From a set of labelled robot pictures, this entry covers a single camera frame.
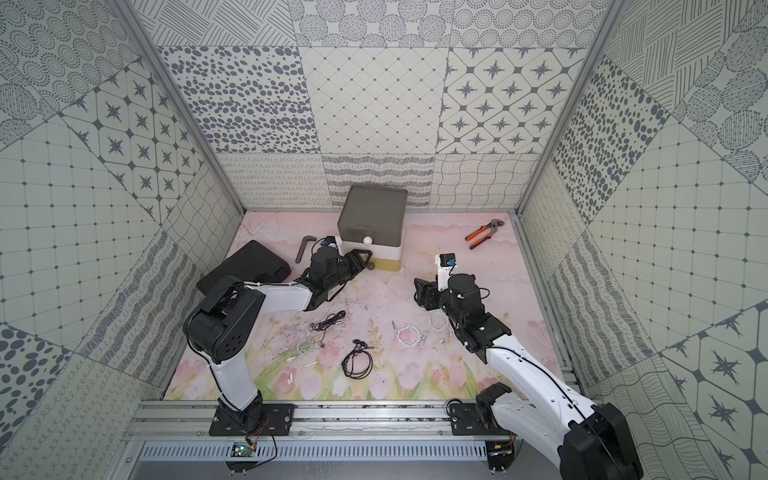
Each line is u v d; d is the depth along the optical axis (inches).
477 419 28.8
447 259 27.1
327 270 29.6
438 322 35.8
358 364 32.9
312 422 29.5
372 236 35.6
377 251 36.9
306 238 43.7
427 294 28.0
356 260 33.6
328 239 34.7
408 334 34.6
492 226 45.2
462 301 23.6
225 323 19.5
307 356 33.4
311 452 27.6
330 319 35.6
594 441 15.2
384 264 39.6
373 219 35.5
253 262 38.2
